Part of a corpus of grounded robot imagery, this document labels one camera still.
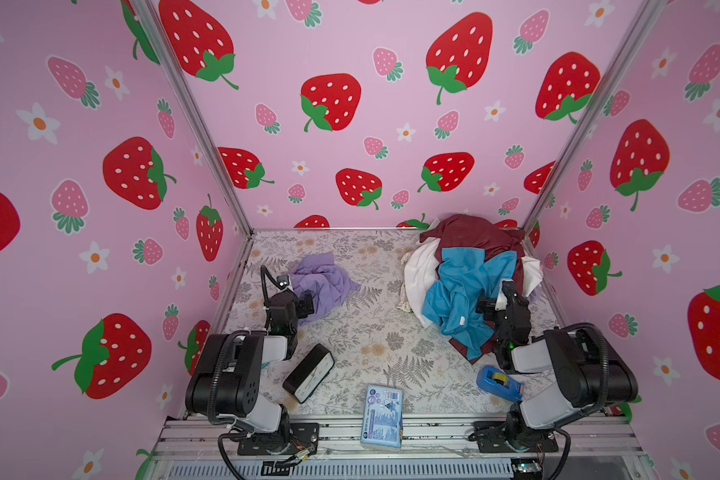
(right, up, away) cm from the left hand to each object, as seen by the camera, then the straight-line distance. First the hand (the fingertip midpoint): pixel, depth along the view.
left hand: (291, 293), depth 94 cm
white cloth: (+43, +7, +7) cm, 44 cm away
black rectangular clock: (+10, -19, -18) cm, 28 cm away
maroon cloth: (+58, +21, +8) cm, 62 cm away
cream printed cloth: (+37, -4, +3) cm, 37 cm away
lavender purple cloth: (+11, +3, +1) cm, 12 cm away
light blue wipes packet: (+29, -28, -22) cm, 46 cm away
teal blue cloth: (+51, -2, -4) cm, 51 cm away
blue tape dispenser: (+61, -23, -15) cm, 67 cm away
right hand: (+66, +1, -3) cm, 66 cm away
